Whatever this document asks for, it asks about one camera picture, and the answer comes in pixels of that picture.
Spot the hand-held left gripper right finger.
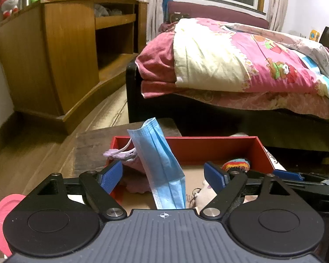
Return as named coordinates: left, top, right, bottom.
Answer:
left=199, top=162, right=302, bottom=220

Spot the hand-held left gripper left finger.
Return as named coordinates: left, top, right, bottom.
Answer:
left=26, top=159, right=127, bottom=220

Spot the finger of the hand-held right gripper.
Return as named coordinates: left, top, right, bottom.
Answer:
left=273, top=169, right=322, bottom=183

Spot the red cardboard box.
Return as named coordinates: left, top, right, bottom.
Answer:
left=105, top=135, right=287, bottom=211

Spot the blue face mask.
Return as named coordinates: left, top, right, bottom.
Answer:
left=127, top=117, right=186, bottom=210

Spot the striped colourful knitted sock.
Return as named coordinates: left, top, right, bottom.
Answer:
left=222, top=157, right=250, bottom=174

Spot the dark wooden bed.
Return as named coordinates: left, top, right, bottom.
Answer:
left=125, top=0, right=329, bottom=154

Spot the pink cartoon printed quilt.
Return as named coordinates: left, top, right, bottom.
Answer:
left=173, top=18, right=322, bottom=96

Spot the pink lidded drink cup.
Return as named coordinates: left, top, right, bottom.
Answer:
left=0, top=194, right=25, bottom=256

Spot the wooden cabinet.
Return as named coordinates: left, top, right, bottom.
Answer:
left=0, top=0, right=149, bottom=135

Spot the white blue patterned quilt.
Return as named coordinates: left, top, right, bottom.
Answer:
left=222, top=23, right=329, bottom=129

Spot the dark pink blanket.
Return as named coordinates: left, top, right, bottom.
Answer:
left=136, top=22, right=179, bottom=99

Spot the dark patterned pillow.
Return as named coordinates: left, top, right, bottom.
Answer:
left=169, top=12, right=190, bottom=23

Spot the grey cloth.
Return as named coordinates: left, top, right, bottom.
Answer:
left=94, top=4, right=124, bottom=17

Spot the beige curtain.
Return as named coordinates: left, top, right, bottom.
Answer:
left=137, top=0, right=168, bottom=43
left=266, top=0, right=291, bottom=32

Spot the blue bag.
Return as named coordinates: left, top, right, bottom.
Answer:
left=162, top=0, right=176, bottom=24

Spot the red white snowman doll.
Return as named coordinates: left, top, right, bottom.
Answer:
left=0, top=0, right=20, bottom=20

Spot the white plush keychain toy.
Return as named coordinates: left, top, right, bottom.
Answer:
left=186, top=181, right=218, bottom=215

